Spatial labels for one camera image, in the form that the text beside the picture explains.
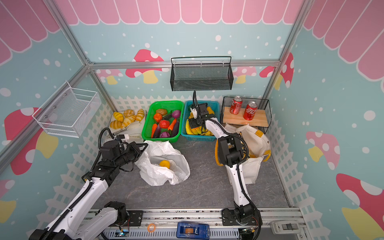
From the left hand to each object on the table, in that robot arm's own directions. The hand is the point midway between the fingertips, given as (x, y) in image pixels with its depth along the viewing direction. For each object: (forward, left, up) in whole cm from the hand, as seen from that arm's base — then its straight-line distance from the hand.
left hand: (149, 146), depth 78 cm
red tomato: (+27, -1, -13) cm, 30 cm away
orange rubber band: (-34, -4, -20) cm, 39 cm away
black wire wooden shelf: (+26, -67, -4) cm, 72 cm away
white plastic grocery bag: (-13, -3, -4) cm, 14 cm away
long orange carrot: (+26, +6, -16) cm, 31 cm away
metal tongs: (+26, +27, -18) cm, 42 cm away
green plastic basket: (+34, +9, -15) cm, 38 cm away
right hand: (+30, -22, -11) cm, 39 cm away
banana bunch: (+24, -25, -16) cm, 38 cm away
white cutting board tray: (+27, +23, -22) cm, 42 cm away
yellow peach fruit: (-2, -6, -14) cm, 16 cm away
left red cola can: (+28, -49, +5) cm, 56 cm away
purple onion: (+36, -9, -12) cm, 39 cm away
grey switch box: (-32, -68, -17) cm, 77 cm away
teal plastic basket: (+43, -16, -10) cm, 47 cm away
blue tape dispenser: (-35, -25, -15) cm, 45 cm away
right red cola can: (+23, -56, +6) cm, 61 cm away
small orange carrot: (+26, -6, -15) cm, 31 cm away
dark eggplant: (+23, +3, -17) cm, 28 cm away
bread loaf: (+38, +37, -18) cm, 56 cm away
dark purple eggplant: (+24, -10, -16) cm, 30 cm away
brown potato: (+42, +4, -15) cm, 45 cm away
